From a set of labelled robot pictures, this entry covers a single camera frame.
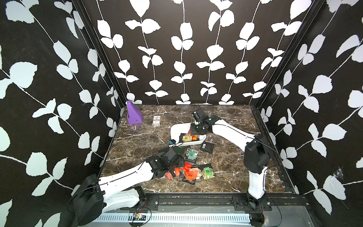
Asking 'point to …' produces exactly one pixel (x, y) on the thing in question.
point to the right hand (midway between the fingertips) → (190, 128)
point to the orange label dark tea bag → (195, 137)
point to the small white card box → (156, 120)
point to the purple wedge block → (134, 115)
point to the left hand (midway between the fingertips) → (185, 157)
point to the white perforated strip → (177, 217)
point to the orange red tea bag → (191, 174)
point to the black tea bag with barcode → (207, 146)
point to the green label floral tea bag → (191, 154)
